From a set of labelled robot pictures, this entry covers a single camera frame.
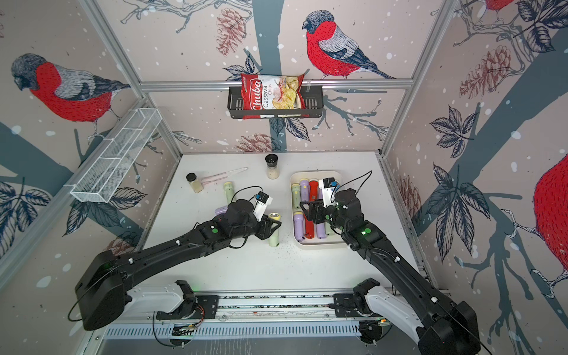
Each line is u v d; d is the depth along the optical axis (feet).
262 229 2.32
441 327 1.24
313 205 2.19
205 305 2.40
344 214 1.84
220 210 3.12
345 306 2.39
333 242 2.88
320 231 2.90
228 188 3.38
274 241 2.53
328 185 2.17
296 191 3.28
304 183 3.40
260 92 2.86
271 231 2.35
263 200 2.29
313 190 3.38
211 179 3.61
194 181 3.28
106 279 1.34
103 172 2.40
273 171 3.51
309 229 2.95
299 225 2.94
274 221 2.47
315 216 2.16
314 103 3.11
